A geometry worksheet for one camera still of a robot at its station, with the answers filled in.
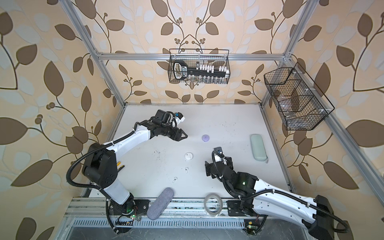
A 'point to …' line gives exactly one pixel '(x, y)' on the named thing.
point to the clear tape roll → (211, 213)
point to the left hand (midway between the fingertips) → (185, 133)
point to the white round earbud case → (188, 156)
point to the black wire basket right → (302, 104)
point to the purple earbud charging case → (205, 138)
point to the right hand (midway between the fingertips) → (213, 162)
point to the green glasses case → (258, 148)
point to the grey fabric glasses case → (157, 208)
